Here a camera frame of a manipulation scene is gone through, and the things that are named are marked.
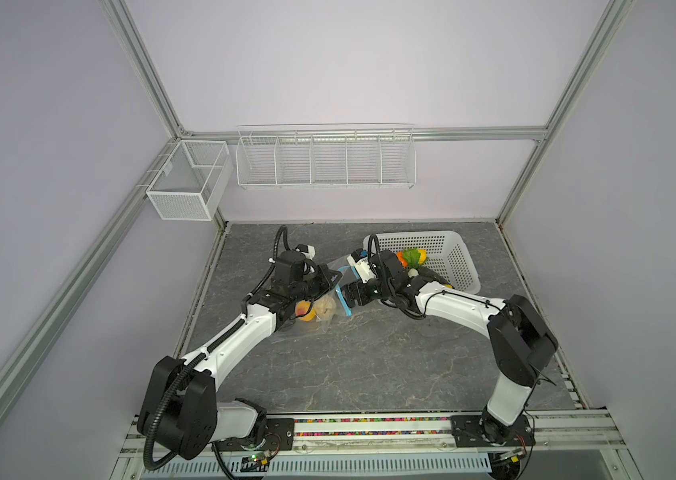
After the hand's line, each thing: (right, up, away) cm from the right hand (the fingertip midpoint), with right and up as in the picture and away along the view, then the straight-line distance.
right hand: (345, 291), depth 87 cm
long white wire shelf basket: (+10, +46, +17) cm, 50 cm away
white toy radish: (+23, +4, +14) cm, 27 cm away
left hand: (0, +5, -7) cm, 8 cm away
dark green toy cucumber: (+29, +4, +14) cm, 32 cm away
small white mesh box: (-53, +36, +15) cm, 66 cm away
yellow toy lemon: (+27, +10, +18) cm, 34 cm away
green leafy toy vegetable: (+23, +10, +17) cm, 30 cm away
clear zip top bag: (-1, 0, -8) cm, 9 cm away
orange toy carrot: (+19, +9, +16) cm, 26 cm away
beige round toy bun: (-6, -4, -3) cm, 8 cm away
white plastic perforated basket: (+37, +11, +20) cm, 43 cm away
